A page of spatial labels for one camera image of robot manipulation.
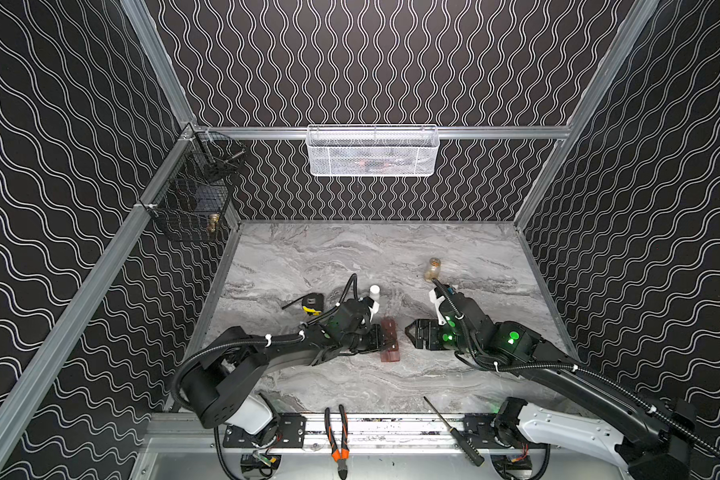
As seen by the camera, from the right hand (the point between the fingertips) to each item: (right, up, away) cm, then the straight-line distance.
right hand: (417, 332), depth 74 cm
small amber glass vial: (+10, +14, +26) cm, 31 cm away
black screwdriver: (+11, -26, -3) cm, 29 cm away
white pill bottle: (-10, +8, +18) cm, 22 cm away
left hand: (-2, -5, +5) cm, 7 cm away
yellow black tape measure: (-30, +1, +19) cm, 35 cm away
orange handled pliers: (-19, -28, -3) cm, 34 cm away
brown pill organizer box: (-6, -2, +8) cm, 10 cm away
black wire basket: (-68, +35, +20) cm, 79 cm away
